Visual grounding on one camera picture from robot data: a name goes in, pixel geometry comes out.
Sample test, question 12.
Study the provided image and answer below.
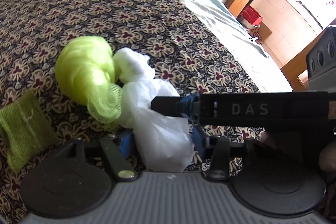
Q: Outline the white plastic bag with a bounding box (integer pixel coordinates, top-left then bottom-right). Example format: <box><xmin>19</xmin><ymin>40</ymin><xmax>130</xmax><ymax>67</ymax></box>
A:
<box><xmin>113</xmin><ymin>48</ymin><xmax>194</xmax><ymax>172</ymax></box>

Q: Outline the green knitted cloth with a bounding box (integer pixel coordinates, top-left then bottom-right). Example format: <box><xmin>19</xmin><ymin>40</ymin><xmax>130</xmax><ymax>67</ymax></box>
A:
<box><xmin>1</xmin><ymin>90</ymin><xmax>58</xmax><ymax>173</ymax></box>

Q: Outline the yellow-green mesh bath sponge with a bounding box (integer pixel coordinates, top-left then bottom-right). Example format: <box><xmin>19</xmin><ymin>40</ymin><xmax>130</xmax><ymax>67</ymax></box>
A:
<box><xmin>55</xmin><ymin>36</ymin><xmax>122</xmax><ymax>124</ymax></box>

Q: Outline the light patterned bedsheet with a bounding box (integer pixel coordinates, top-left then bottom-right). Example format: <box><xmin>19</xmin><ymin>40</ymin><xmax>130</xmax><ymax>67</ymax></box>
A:
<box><xmin>180</xmin><ymin>0</ymin><xmax>293</xmax><ymax>92</ymax></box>

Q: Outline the red box by door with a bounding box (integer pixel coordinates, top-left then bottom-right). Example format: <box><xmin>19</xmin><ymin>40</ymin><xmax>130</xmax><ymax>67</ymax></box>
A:
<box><xmin>240</xmin><ymin>6</ymin><xmax>263</xmax><ymax>29</ymax></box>

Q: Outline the patterned floral tablecloth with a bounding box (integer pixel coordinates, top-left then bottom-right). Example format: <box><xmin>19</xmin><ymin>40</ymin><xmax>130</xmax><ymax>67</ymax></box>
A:
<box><xmin>0</xmin><ymin>0</ymin><xmax>268</xmax><ymax>224</ymax></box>

